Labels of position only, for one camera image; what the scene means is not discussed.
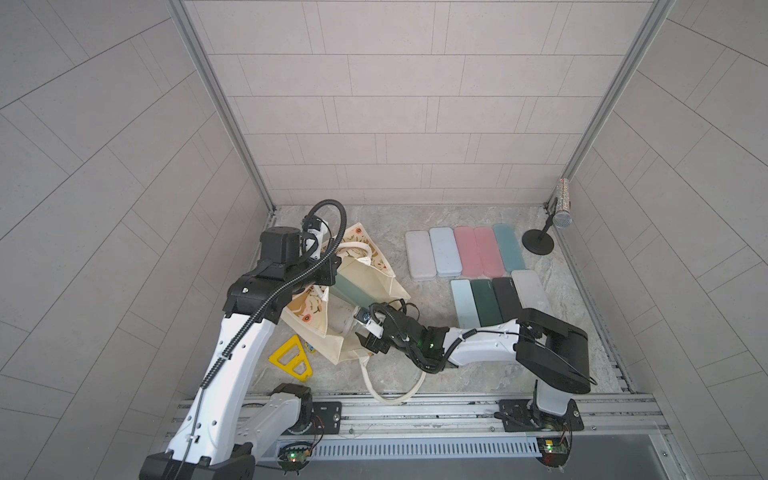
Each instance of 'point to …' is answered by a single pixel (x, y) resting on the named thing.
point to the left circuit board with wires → (293, 456)
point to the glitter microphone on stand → (540, 242)
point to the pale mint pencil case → (445, 251)
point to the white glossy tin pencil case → (420, 254)
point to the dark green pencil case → (486, 302)
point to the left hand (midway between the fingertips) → (345, 255)
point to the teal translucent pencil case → (509, 247)
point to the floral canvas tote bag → (364, 265)
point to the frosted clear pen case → (341, 317)
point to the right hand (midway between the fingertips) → (364, 321)
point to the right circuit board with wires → (555, 451)
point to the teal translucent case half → (351, 292)
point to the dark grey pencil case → (507, 298)
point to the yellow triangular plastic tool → (292, 358)
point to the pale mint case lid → (465, 305)
